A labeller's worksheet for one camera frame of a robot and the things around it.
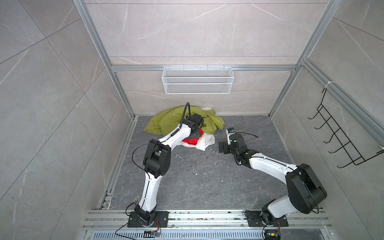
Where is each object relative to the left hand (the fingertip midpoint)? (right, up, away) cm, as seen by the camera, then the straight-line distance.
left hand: (192, 131), depth 98 cm
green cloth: (-20, +6, +6) cm, 22 cm away
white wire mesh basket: (+4, +36, +3) cm, 36 cm away
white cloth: (+10, -6, +3) cm, 12 cm away
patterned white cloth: (+10, +18, +20) cm, 29 cm away
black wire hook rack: (+69, -1, -31) cm, 75 cm away
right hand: (+20, -5, -7) cm, 22 cm away
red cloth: (+1, -6, 0) cm, 6 cm away
